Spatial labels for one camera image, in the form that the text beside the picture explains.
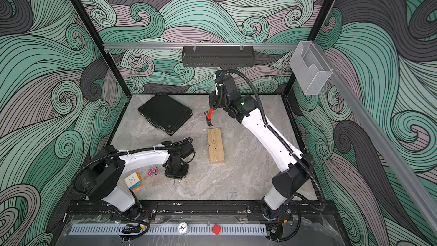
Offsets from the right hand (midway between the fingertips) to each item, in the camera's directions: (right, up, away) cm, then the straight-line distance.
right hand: (211, 95), depth 74 cm
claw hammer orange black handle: (-1, -10, +11) cm, 15 cm away
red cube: (+2, -56, -5) cm, 56 cm away
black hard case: (-29, -9, +30) cm, 43 cm away
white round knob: (-11, -52, -9) cm, 54 cm away
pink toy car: (-30, -37, +10) cm, 49 cm away
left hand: (-14, -40, +9) cm, 43 cm away
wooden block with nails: (+2, -26, +16) cm, 30 cm away
